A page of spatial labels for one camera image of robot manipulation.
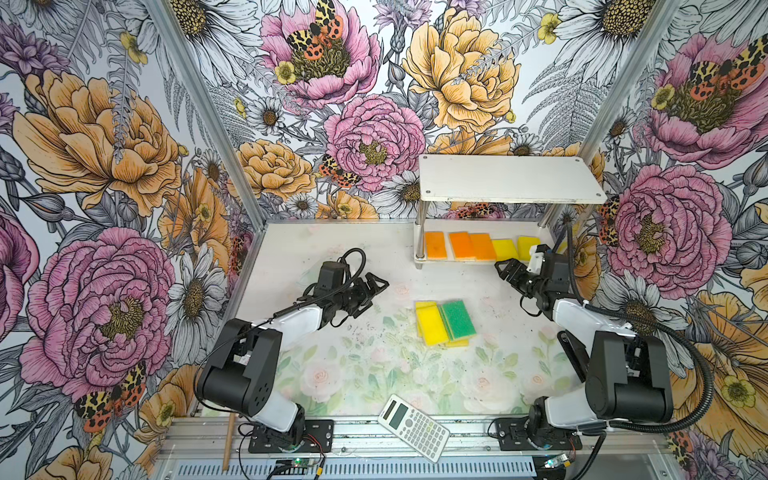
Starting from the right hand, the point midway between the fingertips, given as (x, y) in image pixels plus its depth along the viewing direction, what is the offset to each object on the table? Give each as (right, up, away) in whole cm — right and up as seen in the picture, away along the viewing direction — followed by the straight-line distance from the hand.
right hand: (500, 273), depth 92 cm
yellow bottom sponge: (-14, -19, -6) cm, 24 cm away
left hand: (-36, -7, -3) cm, 37 cm away
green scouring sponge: (-14, -13, -3) cm, 19 cm away
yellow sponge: (+6, +7, +13) cm, 16 cm away
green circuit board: (-56, -44, -20) cm, 74 cm away
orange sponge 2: (-8, +9, +14) cm, 18 cm away
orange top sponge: (-2, +8, +11) cm, 14 cm away
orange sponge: (-18, +8, +12) cm, 23 cm away
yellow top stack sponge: (-21, -15, -3) cm, 26 cm away
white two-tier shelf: (-3, +21, -11) cm, 24 cm away
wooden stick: (-72, -40, -19) cm, 84 cm away
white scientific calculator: (-27, -37, -17) cm, 48 cm away
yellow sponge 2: (+13, +9, +13) cm, 21 cm away
